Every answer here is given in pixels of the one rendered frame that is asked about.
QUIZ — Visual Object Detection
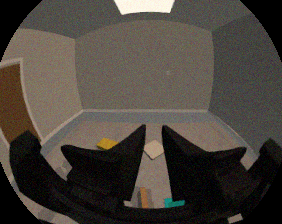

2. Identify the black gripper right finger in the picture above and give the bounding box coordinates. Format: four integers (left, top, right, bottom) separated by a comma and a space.
161, 125, 247, 201

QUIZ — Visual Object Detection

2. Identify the yellow rectangular block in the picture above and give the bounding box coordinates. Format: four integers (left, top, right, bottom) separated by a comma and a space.
97, 139, 118, 151

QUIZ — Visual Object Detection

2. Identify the beige flat square pad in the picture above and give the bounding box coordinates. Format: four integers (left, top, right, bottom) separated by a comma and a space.
144, 140, 164, 160

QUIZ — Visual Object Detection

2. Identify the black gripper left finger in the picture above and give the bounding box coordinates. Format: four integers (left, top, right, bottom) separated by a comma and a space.
60, 124, 146, 201

